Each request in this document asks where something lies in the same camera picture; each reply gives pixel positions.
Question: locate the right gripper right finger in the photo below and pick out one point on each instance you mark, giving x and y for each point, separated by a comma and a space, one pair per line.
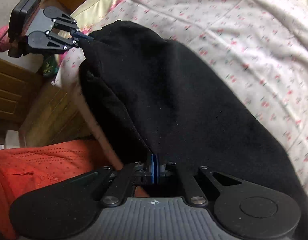
209, 204

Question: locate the black pants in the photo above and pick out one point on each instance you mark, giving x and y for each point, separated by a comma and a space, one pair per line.
155, 96

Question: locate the wooden bed frame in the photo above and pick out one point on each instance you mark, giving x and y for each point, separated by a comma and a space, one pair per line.
60, 114

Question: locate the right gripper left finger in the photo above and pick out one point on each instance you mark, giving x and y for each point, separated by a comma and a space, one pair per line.
67, 208

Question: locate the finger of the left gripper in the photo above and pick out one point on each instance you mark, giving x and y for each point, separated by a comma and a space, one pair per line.
65, 22
49, 43

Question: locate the red clothing of operator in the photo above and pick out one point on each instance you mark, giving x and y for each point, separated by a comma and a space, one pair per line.
27, 169

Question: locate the wooden tv cabinet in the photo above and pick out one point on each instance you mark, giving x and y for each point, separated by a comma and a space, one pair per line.
18, 89

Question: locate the cherry print bed sheet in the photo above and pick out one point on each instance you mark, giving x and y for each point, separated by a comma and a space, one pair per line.
259, 48

